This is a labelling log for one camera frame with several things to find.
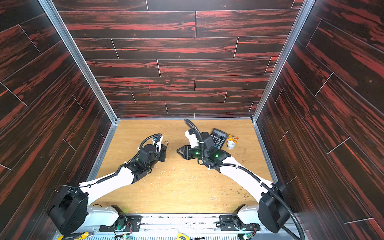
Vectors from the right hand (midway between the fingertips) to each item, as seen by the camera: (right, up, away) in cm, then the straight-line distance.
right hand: (182, 148), depth 77 cm
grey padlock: (-10, 0, +5) cm, 11 cm away
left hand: (-10, 0, +8) cm, 13 cm away
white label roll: (+32, 0, +25) cm, 41 cm away
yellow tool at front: (0, -41, -8) cm, 42 cm away
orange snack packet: (+35, +4, +28) cm, 45 cm away
